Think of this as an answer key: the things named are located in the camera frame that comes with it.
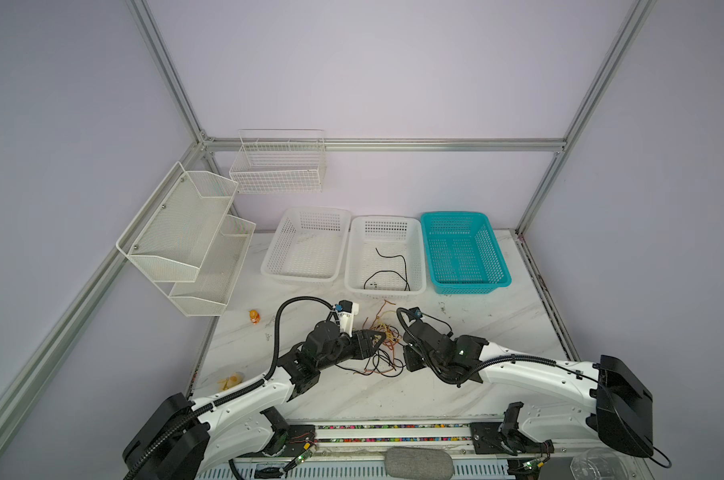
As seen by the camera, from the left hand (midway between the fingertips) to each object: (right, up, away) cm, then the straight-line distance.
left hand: (380, 337), depth 77 cm
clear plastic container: (+52, -28, -8) cm, 59 cm away
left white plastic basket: (-27, +26, +37) cm, 53 cm away
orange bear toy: (-40, +3, +16) cm, 43 cm away
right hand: (+6, -4, +3) cm, 8 cm away
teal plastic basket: (+34, +23, +37) cm, 55 cm away
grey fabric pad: (+9, -27, -10) cm, 30 cm away
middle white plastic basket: (+3, +21, +34) cm, 40 cm away
